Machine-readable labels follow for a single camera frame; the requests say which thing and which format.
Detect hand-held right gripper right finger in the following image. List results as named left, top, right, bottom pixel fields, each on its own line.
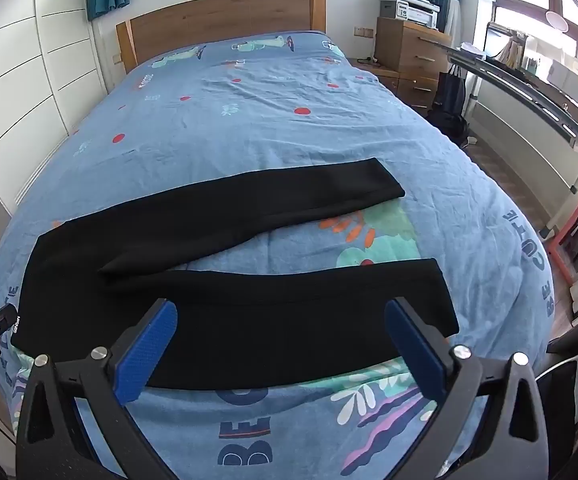
left=384, top=296, right=550, bottom=480

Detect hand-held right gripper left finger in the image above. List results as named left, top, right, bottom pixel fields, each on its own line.
left=15, top=299, right=180, bottom=480

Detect black pants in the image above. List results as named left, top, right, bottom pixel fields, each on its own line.
left=10, top=157, right=460, bottom=391

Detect blue printed bedsheet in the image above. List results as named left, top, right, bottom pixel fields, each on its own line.
left=0, top=30, right=554, bottom=480

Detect black bag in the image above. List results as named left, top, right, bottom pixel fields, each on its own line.
left=428, top=65, right=470, bottom=138

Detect wooden nightstand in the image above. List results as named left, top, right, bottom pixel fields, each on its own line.
left=349, top=60, right=440, bottom=111

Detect white wardrobe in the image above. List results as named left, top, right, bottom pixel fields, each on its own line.
left=0, top=0, right=120, bottom=221

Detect grey tilted desk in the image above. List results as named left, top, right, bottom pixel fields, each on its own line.
left=439, top=42, right=578, bottom=156

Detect wooden dresser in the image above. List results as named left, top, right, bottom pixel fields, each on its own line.
left=374, top=17, right=452, bottom=78

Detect wooden headboard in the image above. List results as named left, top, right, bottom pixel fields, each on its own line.
left=116, top=0, right=327, bottom=76

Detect white printer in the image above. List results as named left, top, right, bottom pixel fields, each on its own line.
left=379, top=0, right=440, bottom=29

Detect round white lamp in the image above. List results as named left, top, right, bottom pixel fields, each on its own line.
left=545, top=9, right=570, bottom=37

